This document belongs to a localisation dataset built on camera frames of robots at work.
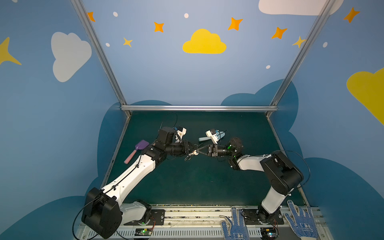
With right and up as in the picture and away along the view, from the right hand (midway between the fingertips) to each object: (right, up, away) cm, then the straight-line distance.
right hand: (198, 150), depth 75 cm
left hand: (0, +1, -1) cm, 2 cm away
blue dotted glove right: (+52, -36, -2) cm, 64 cm away
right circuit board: (+34, -39, -4) cm, 52 cm away
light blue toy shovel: (+17, +6, +36) cm, 40 cm away
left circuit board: (-27, -39, -5) cm, 47 cm away
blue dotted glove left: (+18, -38, -4) cm, 42 cm away
